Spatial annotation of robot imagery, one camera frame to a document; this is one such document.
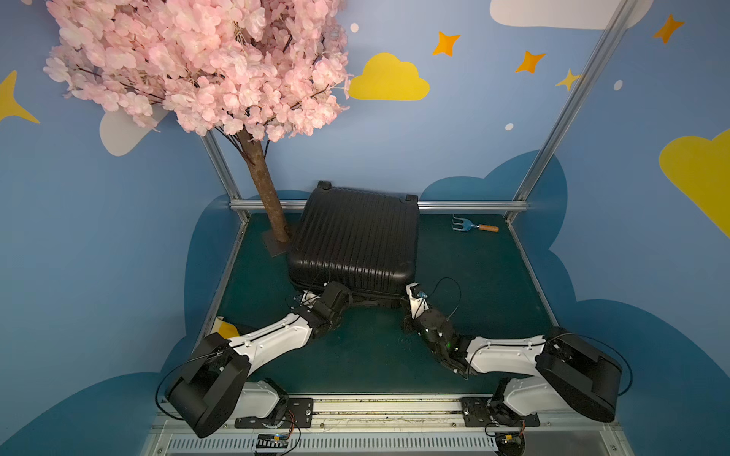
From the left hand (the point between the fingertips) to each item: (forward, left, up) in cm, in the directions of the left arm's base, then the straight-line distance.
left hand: (345, 295), depth 89 cm
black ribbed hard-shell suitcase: (+21, -7, +2) cm, 23 cm away
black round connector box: (-37, -46, -10) cm, 60 cm away
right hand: (-2, -20, +3) cm, 20 cm away
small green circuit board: (-38, +15, -9) cm, 42 cm away
